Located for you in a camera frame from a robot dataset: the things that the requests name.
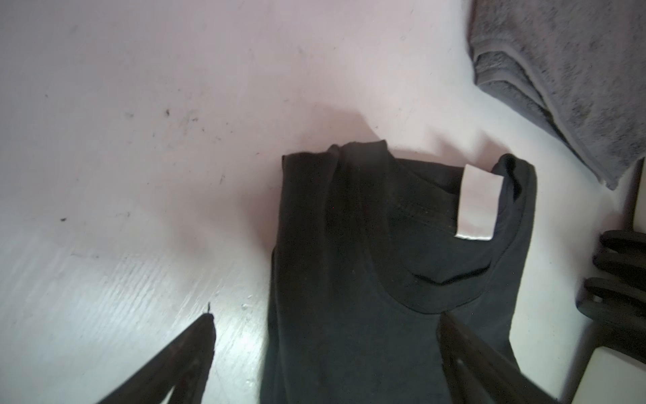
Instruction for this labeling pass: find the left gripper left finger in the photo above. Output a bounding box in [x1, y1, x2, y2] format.
[101, 313, 216, 404]

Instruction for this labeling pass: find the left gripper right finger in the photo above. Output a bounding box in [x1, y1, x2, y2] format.
[437, 313, 557, 404]

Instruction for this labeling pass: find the black t-shirt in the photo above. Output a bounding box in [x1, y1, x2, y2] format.
[259, 141, 538, 403]

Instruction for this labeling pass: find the grey towel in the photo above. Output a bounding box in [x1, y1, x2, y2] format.
[469, 1, 645, 189]

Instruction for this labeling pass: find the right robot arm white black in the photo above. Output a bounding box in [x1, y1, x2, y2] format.
[572, 163, 645, 403]

